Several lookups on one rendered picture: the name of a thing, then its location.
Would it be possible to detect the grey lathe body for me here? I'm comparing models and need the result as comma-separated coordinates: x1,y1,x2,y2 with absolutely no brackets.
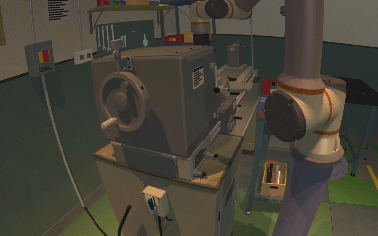
90,44,262,182

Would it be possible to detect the olive wall shelf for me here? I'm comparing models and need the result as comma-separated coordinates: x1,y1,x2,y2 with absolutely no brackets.
87,4,177,34

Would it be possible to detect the grey round disc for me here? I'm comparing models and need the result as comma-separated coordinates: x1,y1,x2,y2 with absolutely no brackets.
328,157,350,181

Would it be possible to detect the white paper notice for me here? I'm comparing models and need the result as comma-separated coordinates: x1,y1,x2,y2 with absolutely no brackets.
46,0,72,26

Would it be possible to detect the grey conduit hose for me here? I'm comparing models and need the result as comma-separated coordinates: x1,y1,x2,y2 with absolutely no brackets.
40,74,109,236

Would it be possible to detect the grey tailstock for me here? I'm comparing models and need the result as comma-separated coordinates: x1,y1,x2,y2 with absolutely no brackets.
226,42,245,68

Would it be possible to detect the white wheel handle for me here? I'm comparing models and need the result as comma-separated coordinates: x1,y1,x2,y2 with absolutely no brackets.
100,117,118,131

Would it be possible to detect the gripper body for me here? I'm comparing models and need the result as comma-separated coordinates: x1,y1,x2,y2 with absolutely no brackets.
193,32,212,47

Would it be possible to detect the grey wall electrical box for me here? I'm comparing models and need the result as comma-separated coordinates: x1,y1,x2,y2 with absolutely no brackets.
24,39,56,78

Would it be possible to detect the grey bull wheel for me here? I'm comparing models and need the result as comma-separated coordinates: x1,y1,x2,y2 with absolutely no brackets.
98,71,151,133

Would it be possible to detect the green tool pegboard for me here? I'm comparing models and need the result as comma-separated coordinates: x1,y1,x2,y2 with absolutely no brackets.
95,20,156,59

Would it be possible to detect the grey lathe cabinet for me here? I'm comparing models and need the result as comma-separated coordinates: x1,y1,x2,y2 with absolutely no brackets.
95,159,243,236

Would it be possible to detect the black cable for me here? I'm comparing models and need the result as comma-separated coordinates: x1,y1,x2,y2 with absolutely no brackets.
117,204,133,236
157,214,174,236

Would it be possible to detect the red labelled box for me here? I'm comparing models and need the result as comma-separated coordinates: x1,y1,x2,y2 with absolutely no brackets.
164,33,185,45

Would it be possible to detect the grey lever black ball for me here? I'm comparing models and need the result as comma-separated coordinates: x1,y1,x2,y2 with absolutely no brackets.
209,62,221,95

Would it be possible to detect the white wall socket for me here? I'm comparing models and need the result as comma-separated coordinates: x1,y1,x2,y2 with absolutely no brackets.
73,48,94,65

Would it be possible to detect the grey knurled plunger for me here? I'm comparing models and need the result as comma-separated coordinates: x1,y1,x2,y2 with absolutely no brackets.
109,38,126,73

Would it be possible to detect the cardboard box of rods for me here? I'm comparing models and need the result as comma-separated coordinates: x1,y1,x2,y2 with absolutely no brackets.
259,161,288,198

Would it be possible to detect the blue lathe label plate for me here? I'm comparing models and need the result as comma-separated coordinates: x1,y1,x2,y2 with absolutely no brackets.
192,65,205,91

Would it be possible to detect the grey wall pipe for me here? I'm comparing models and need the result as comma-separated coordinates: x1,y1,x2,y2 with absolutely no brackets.
77,0,84,52
29,0,37,44

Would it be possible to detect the red can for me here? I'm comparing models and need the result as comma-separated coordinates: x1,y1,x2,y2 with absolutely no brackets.
261,79,277,96

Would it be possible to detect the black table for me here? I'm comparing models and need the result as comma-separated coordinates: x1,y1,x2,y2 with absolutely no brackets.
333,76,378,177

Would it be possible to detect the blue shelf rack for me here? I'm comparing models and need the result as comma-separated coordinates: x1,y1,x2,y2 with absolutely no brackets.
158,0,217,47

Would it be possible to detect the white switch box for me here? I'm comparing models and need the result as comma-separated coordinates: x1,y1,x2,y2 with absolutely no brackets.
142,185,170,218

